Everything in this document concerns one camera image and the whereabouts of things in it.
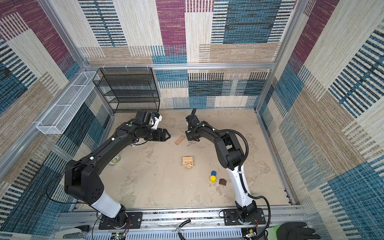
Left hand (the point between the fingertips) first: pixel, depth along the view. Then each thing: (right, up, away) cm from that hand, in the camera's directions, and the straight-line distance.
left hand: (165, 133), depth 85 cm
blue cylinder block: (+27, -23, +4) cm, 36 cm away
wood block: (+12, -16, +7) cm, 21 cm away
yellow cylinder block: (+27, -25, 0) cm, 37 cm away
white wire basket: (-48, +10, -11) cm, 51 cm away
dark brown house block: (+32, -26, -1) cm, 41 cm away
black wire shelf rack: (-31, +33, +22) cm, 50 cm away
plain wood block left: (+6, -5, +17) cm, 19 cm away
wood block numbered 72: (+16, -18, +6) cm, 25 cm away
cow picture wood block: (+12, -17, +4) cm, 21 cm away
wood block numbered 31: (+13, -19, +3) cm, 23 cm away
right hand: (+15, -3, +19) cm, 24 cm away
